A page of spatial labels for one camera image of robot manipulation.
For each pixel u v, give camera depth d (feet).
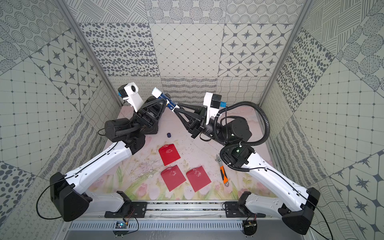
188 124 1.47
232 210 2.39
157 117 1.48
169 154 3.13
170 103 1.44
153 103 1.41
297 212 1.27
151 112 1.47
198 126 1.40
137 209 2.40
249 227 2.38
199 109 1.48
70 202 1.25
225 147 1.56
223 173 2.81
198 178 2.77
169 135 3.32
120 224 2.35
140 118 1.43
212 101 1.27
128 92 1.39
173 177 2.80
